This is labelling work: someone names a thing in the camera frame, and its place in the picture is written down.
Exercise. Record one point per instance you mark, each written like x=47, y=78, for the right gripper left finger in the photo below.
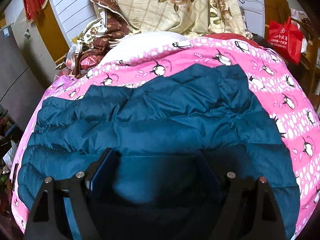
x=48, y=216

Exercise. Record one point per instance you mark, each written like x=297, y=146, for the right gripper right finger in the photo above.
x=242, y=202

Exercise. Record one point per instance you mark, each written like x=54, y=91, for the dark teal down jacket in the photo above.
x=177, y=138

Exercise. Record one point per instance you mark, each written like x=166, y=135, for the pink penguin bedspread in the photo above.
x=268, y=78

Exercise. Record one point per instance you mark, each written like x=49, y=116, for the grey refrigerator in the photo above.
x=25, y=70

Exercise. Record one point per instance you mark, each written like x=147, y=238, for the wooden shelf rack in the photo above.
x=308, y=59

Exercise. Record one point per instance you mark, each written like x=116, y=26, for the red shopping bag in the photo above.
x=286, y=40

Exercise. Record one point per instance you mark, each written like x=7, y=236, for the white pillow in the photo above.
x=137, y=44

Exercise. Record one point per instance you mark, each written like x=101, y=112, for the cream floral quilt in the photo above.
x=187, y=17

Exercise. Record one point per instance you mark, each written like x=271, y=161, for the brown patterned blanket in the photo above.
x=96, y=40

